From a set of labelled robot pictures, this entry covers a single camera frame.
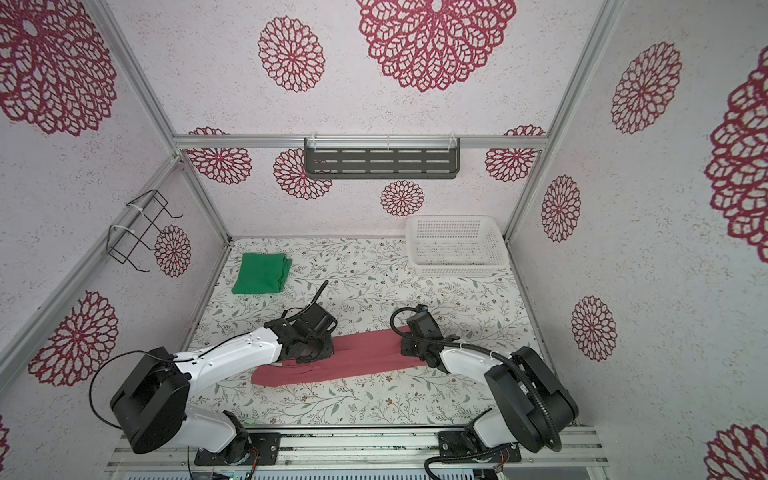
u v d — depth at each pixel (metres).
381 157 0.93
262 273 1.06
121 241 0.72
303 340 0.63
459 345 0.59
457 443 0.75
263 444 0.75
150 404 0.42
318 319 0.68
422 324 0.72
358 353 0.91
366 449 0.75
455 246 1.18
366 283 1.07
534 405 0.43
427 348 0.69
